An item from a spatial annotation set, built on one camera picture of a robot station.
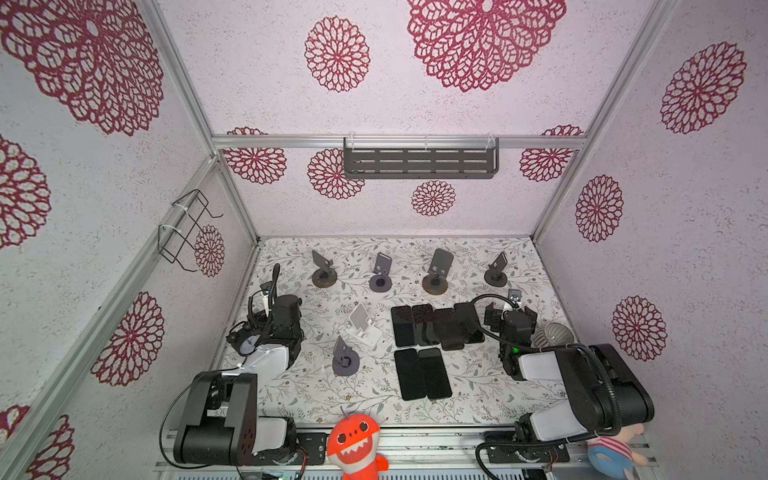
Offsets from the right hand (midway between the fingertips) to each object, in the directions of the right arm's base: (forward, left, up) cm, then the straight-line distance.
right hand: (512, 303), depth 91 cm
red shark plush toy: (-40, +45, +1) cm, 60 cm away
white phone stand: (-9, +45, -3) cm, 46 cm away
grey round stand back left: (+13, +41, -7) cm, 44 cm away
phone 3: (-2, +33, -12) cm, 35 cm away
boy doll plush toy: (-39, -13, -2) cm, 41 cm away
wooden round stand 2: (+13, +61, -5) cm, 63 cm away
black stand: (+15, +1, -6) cm, 17 cm away
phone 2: (-20, +31, -7) cm, 38 cm away
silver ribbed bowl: (-6, -13, -7) cm, 16 cm away
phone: (-20, +24, -8) cm, 32 cm away
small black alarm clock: (-16, +78, +1) cm, 80 cm away
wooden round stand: (+13, +21, -7) cm, 26 cm away
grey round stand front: (-19, +50, -3) cm, 53 cm away
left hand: (-7, +74, +3) cm, 74 cm away
